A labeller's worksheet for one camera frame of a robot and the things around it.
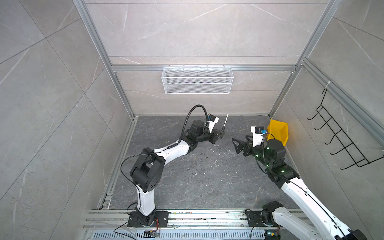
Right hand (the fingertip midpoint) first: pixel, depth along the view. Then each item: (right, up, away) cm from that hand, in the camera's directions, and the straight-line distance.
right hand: (239, 136), depth 74 cm
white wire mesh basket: (-21, +37, +26) cm, 50 cm away
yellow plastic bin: (+40, +3, +37) cm, 54 cm away
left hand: (-6, +3, +8) cm, 10 cm away
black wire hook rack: (+44, -9, -15) cm, 47 cm away
